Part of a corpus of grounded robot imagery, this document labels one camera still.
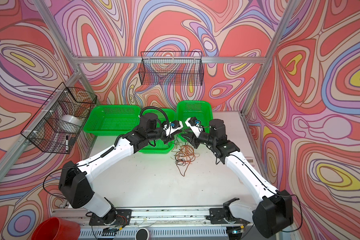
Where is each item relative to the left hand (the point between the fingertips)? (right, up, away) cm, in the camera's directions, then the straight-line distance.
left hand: (181, 128), depth 75 cm
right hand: (+2, -4, 0) cm, 4 cm away
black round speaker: (-18, -47, -10) cm, 51 cm away
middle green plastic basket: (-12, -8, -7) cm, 16 cm away
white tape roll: (-55, +4, -2) cm, 55 cm away
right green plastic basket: (+16, +14, +43) cm, 48 cm away
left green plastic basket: (-54, +6, +40) cm, 67 cm away
